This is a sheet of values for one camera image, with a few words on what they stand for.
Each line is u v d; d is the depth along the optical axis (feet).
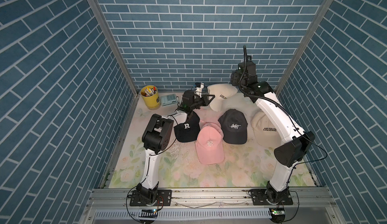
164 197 2.40
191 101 2.66
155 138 1.86
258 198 2.40
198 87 2.84
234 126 3.12
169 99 3.76
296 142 1.49
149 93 3.45
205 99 2.79
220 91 3.06
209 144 2.84
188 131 3.04
